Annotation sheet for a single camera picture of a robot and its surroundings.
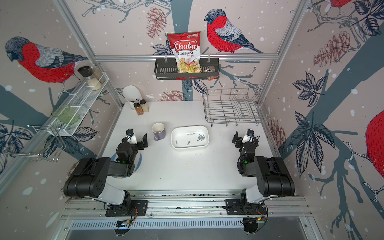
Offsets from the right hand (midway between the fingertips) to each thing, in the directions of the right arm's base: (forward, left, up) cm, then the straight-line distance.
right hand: (243, 131), depth 91 cm
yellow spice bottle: (+24, +70, -2) cm, 74 cm away
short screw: (-3, +43, -9) cm, 44 cm away
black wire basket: (+31, +50, +24) cm, 63 cm away
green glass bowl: (-10, +92, +24) cm, 96 cm away
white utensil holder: (+31, +80, +2) cm, 86 cm away
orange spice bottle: (+21, +75, -4) cm, 78 cm away
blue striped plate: (-20, +64, -8) cm, 67 cm away
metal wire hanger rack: (-24, +92, +23) cm, 98 cm away
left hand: (-2, +64, +1) cm, 64 cm away
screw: (-3, +35, -10) cm, 36 cm away
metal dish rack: (+31, +3, -9) cm, 33 cm away
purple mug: (-1, +53, -1) cm, 53 cm away
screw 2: (+1, +27, -10) cm, 29 cm away
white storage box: (+1, +37, -10) cm, 39 cm away
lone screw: (+3, +36, -9) cm, 37 cm away
